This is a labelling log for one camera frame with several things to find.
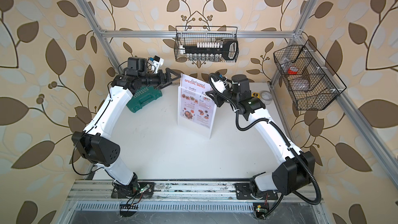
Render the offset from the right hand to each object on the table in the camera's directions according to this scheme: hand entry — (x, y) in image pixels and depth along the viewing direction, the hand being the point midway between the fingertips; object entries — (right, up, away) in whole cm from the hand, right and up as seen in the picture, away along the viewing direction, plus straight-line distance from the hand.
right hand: (208, 91), depth 75 cm
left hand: (-17, +7, -1) cm, 18 cm away
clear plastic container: (+43, +3, -2) cm, 43 cm away
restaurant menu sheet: (-7, -8, +7) cm, 12 cm away
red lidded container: (+45, +11, +6) cm, 46 cm away
